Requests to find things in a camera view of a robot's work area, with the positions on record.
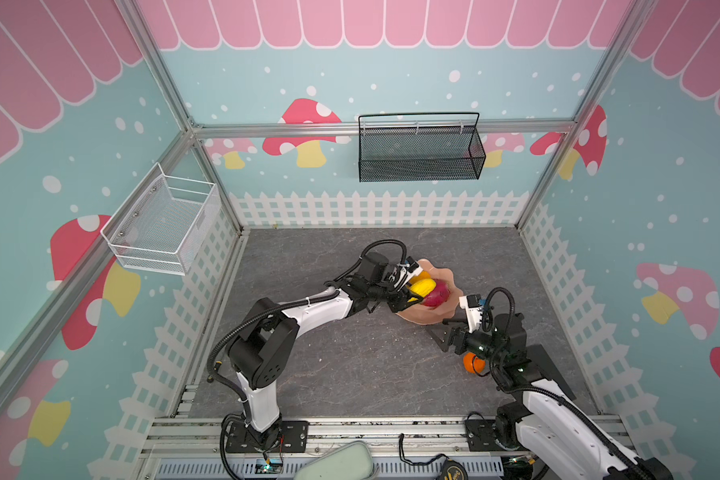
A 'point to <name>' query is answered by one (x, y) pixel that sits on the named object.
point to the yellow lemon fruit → (423, 287)
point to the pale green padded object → (348, 461)
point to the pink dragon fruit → (439, 296)
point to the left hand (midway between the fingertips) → (416, 297)
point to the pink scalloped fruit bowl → (424, 314)
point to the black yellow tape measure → (453, 470)
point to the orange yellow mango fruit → (422, 275)
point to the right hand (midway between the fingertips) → (434, 325)
